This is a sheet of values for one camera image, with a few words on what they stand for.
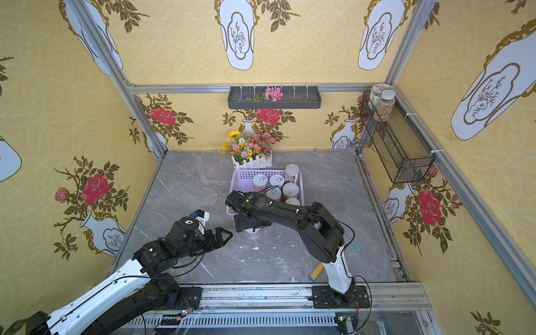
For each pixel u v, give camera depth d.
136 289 0.52
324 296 0.74
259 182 1.00
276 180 1.01
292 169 0.95
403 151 0.81
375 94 0.85
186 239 0.59
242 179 1.06
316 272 0.78
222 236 0.68
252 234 0.86
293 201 0.92
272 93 0.88
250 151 1.00
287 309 0.72
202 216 0.73
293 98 0.92
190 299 0.73
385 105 0.80
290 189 0.95
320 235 0.49
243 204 0.64
